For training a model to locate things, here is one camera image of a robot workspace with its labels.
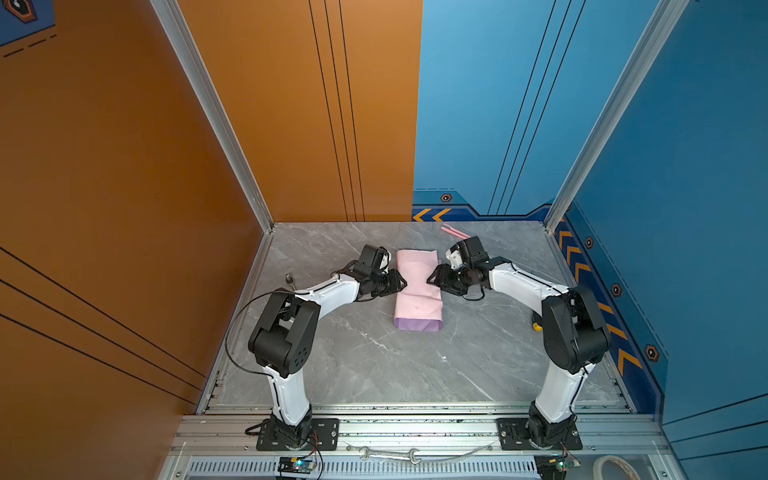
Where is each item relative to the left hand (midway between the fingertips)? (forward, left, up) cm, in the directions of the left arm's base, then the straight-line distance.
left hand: (405, 281), depth 94 cm
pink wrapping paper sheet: (-6, -4, 0) cm, 7 cm away
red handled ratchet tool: (+5, +40, -7) cm, 41 cm away
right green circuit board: (-46, -34, -8) cm, 58 cm away
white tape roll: (-46, -44, -6) cm, 64 cm away
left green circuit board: (-47, +27, -10) cm, 55 cm away
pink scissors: (+28, -20, -6) cm, 35 cm away
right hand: (-1, -8, 0) cm, 8 cm away
